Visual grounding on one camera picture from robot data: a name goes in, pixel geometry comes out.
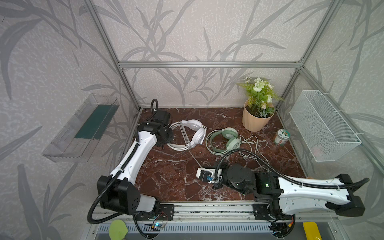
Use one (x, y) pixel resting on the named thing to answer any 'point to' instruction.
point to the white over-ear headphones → (194, 125)
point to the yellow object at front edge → (311, 231)
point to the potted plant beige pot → (258, 109)
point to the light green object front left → (118, 229)
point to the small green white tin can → (282, 137)
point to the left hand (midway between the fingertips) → (171, 133)
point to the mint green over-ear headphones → (233, 142)
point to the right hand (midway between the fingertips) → (202, 160)
